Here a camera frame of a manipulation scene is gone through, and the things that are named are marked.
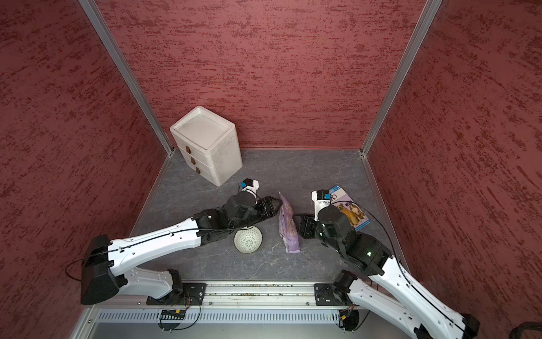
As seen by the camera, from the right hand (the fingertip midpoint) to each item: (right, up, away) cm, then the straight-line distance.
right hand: (297, 221), depth 69 cm
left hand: (-7, +4, +3) cm, 8 cm away
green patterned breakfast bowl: (-19, -13, +17) cm, 28 cm away
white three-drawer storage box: (-36, +28, +20) cm, 50 cm away
